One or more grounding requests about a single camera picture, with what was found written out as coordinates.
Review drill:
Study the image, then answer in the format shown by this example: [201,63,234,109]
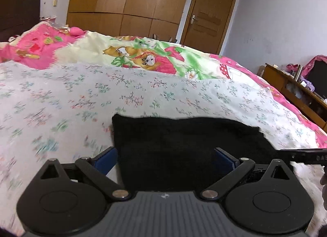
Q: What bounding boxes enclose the black pants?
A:
[112,114,277,192]

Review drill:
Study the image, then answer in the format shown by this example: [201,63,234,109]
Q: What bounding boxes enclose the wooden side cabinet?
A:
[262,64,326,132]

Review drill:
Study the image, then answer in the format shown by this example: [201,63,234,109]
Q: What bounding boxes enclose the black television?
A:
[307,61,327,99]

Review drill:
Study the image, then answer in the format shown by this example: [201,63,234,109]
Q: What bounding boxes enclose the floral white bed quilt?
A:
[1,22,326,235]

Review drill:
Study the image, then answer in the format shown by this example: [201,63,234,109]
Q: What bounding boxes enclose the brown wooden door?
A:
[180,0,236,55]

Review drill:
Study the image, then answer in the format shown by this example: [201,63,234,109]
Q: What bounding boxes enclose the brown wooden wardrobe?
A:
[67,0,191,41]

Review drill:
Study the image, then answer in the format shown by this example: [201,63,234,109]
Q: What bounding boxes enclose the dark wooden headboard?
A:
[1,0,40,42]

